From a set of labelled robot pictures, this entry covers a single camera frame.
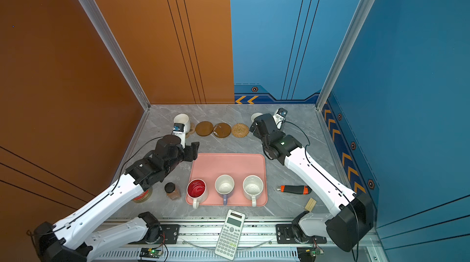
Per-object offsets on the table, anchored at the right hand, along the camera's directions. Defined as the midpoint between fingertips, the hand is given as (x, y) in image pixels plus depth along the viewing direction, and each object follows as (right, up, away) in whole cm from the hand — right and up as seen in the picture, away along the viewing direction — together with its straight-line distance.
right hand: (260, 126), depth 79 cm
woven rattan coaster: (-9, -3, +29) cm, 31 cm away
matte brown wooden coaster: (-31, -2, +30) cm, 43 cm away
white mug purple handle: (-16, -27, +6) cm, 32 cm away
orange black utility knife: (+17, -30, +6) cm, 34 cm away
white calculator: (-13, -45, -8) cm, 48 cm away
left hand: (-28, -6, -3) cm, 29 cm away
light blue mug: (0, +6, +22) cm, 23 cm away
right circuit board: (+18, -50, -8) cm, 53 cm away
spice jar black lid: (-37, -27, -3) cm, 46 cm away
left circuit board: (-44, -49, -8) cm, 66 cm away
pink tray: (-31, -34, +2) cm, 46 cm away
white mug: (-41, +4, +23) cm, 47 cm away
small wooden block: (+22, -34, +1) cm, 41 cm away
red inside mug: (-28, -30, +4) cm, 41 cm away
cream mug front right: (-3, -29, +6) cm, 29 cm away
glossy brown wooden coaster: (-19, -3, +28) cm, 34 cm away
